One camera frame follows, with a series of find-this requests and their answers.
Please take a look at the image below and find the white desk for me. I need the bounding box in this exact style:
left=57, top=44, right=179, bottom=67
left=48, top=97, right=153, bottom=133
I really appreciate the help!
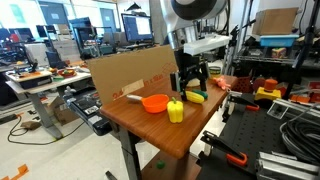
left=4, top=68, right=93, bottom=141

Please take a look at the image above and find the metal shelf rack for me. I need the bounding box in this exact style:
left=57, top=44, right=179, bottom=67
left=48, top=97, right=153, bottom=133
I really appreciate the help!
left=233, top=46, right=320, bottom=72

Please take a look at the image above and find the black stand pole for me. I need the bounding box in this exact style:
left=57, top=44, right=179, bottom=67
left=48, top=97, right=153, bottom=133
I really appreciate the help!
left=283, top=0, right=320, bottom=101

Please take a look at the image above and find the cardboard box on shelf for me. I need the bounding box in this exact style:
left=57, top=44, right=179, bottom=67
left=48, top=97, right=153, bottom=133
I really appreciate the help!
left=252, top=7, right=300, bottom=37

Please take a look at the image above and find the black computer monitor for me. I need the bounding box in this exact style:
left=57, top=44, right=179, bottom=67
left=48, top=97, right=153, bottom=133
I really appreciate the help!
left=120, top=12, right=154, bottom=44

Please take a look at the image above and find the yellow toy maize cob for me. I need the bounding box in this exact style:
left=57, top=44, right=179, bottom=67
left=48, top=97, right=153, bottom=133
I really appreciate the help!
left=185, top=90, right=205, bottom=105

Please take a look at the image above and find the black perforated board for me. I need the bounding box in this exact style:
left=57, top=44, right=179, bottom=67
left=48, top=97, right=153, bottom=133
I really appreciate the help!
left=196, top=106, right=320, bottom=180

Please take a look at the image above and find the black metal table frame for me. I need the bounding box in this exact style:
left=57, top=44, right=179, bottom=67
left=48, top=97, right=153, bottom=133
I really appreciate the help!
left=116, top=124, right=145, bottom=180

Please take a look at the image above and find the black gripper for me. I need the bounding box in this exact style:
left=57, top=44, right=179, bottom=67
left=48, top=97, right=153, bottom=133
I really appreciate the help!
left=169, top=49, right=210, bottom=102

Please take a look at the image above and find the orange toy pan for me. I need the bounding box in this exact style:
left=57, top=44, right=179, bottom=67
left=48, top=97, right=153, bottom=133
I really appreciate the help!
left=125, top=93, right=170, bottom=115

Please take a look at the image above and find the pink toy figure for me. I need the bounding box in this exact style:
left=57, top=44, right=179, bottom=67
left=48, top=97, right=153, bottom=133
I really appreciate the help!
left=213, top=75, right=232, bottom=92

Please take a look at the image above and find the black and orange bar clamp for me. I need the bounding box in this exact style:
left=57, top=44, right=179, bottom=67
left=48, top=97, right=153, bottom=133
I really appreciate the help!
left=199, top=130, right=249, bottom=168
left=222, top=94, right=261, bottom=123

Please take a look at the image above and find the red plastic crate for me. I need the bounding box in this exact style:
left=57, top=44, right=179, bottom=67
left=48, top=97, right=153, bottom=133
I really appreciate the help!
left=231, top=75, right=253, bottom=94

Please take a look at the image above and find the small colourful cube box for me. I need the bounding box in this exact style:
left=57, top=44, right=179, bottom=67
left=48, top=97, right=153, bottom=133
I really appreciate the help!
left=270, top=47, right=288, bottom=60

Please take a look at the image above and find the yellow toy bell pepper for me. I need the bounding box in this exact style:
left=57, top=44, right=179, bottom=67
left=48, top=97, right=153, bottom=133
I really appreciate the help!
left=166, top=96, right=185, bottom=124

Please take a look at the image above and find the red bowl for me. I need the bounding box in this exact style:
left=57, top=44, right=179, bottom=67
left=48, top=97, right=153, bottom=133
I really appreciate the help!
left=57, top=68, right=78, bottom=79

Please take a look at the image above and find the black box with orange top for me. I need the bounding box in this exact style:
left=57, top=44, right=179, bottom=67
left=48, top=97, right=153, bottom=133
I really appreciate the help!
left=14, top=70, right=54, bottom=90

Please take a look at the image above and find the coil of black cables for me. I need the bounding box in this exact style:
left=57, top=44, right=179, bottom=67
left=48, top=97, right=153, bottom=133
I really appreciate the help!
left=279, top=113, right=320, bottom=166

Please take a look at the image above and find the blue plastic bin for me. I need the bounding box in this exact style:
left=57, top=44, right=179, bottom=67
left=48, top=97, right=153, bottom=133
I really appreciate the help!
left=259, top=34, right=300, bottom=48

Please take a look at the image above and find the yellow base with orange button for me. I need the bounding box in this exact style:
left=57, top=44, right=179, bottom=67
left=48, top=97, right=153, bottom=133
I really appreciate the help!
left=254, top=78, right=283, bottom=102

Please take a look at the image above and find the cardboard box under desk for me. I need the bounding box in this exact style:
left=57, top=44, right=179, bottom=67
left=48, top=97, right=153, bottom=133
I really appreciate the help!
left=49, top=96, right=81, bottom=126

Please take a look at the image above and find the brown cardboard sheet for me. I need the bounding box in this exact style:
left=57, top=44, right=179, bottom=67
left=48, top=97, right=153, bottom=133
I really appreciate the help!
left=87, top=44, right=179, bottom=106

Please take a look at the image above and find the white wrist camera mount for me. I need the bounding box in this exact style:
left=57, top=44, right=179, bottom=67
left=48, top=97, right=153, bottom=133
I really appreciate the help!
left=183, top=34, right=232, bottom=56

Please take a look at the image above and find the silver aluminium extrusion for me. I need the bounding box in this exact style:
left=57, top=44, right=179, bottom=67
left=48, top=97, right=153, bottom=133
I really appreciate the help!
left=255, top=151, right=320, bottom=180
left=273, top=98, right=320, bottom=121

